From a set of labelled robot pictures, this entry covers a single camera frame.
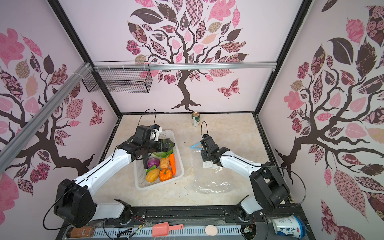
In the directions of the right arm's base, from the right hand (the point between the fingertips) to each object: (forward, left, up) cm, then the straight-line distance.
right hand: (207, 150), depth 90 cm
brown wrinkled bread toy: (-7, +26, -2) cm, 27 cm away
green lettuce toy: (-2, +26, -1) cm, 26 cm away
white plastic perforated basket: (-13, +39, -1) cm, 41 cm away
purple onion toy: (-7, +33, -1) cm, 33 cm away
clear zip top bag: (-15, -1, -7) cm, 16 cm away
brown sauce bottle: (-41, +60, -2) cm, 72 cm away
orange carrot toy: (-5, +22, -5) cm, 23 cm away
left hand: (-3, +22, +8) cm, 24 cm away
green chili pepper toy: (-11, +31, 0) cm, 33 cm away
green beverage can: (+25, +7, +2) cm, 26 cm away
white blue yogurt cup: (-39, -34, +1) cm, 52 cm away
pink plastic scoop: (-40, +24, -6) cm, 47 cm away
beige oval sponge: (-40, 0, -6) cm, 41 cm away
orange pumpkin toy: (-14, +25, -3) cm, 29 cm away
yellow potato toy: (-15, +32, -1) cm, 35 cm away
